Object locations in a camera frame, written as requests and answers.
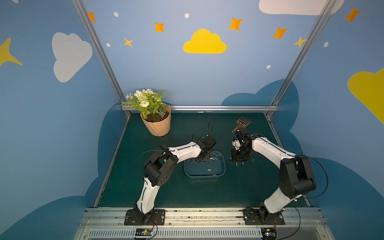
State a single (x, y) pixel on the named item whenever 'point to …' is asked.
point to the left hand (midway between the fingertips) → (204, 156)
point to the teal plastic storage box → (215, 168)
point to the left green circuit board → (144, 232)
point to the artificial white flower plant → (150, 103)
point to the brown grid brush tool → (242, 122)
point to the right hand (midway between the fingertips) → (235, 158)
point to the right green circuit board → (269, 233)
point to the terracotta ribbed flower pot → (159, 127)
